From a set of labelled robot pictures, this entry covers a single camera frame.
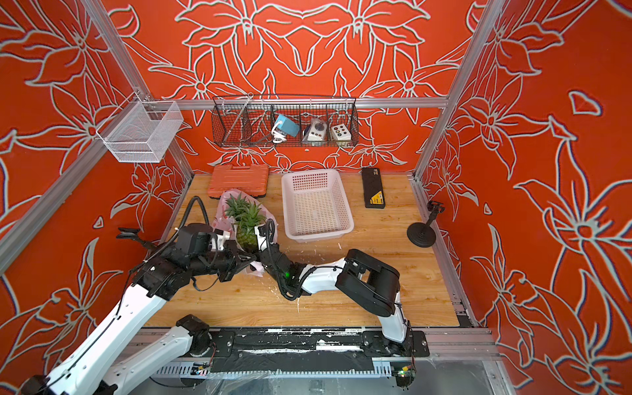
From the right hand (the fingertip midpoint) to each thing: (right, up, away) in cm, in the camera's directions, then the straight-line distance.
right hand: (242, 245), depth 80 cm
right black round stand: (+68, +1, +16) cm, 70 cm away
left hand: (+8, -1, -11) cm, 14 cm away
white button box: (+34, +42, +15) cm, 56 cm away
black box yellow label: (+53, +20, +34) cm, 66 cm away
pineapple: (+2, +4, -3) cm, 6 cm away
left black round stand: (-30, +5, -8) cm, 32 cm away
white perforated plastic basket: (+25, +12, +27) cm, 39 cm away
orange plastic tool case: (-6, +25, +34) cm, 43 cm away
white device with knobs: (+25, +41, +11) cm, 49 cm away
